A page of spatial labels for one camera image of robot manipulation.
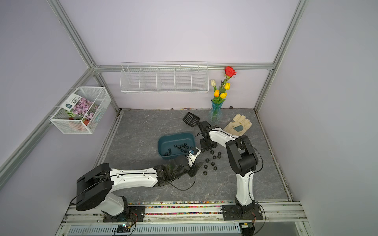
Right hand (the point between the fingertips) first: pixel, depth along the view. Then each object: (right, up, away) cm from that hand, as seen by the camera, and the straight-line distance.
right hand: (207, 144), depth 99 cm
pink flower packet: (-65, +22, -25) cm, 73 cm away
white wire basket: (-72, +16, -27) cm, 78 cm away
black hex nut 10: (-18, -1, -2) cm, 18 cm away
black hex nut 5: (0, -9, -7) cm, 11 cm away
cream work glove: (+25, +13, +10) cm, 29 cm away
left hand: (-6, -6, -19) cm, 21 cm away
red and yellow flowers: (+7, +33, -10) cm, 35 cm away
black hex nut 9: (-22, -1, 0) cm, 22 cm away
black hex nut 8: (-2, -15, -12) cm, 20 cm away
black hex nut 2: (+8, -5, -3) cm, 10 cm away
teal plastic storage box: (-27, -3, -2) cm, 28 cm away
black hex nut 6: (+3, -10, -8) cm, 13 cm away
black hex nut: (+3, -4, -3) cm, 6 cm away
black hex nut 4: (+7, -7, -5) cm, 11 cm away
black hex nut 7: (-2, -12, -10) cm, 15 cm away
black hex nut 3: (+4, -7, -5) cm, 10 cm away
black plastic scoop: (-11, +18, +16) cm, 26 cm away
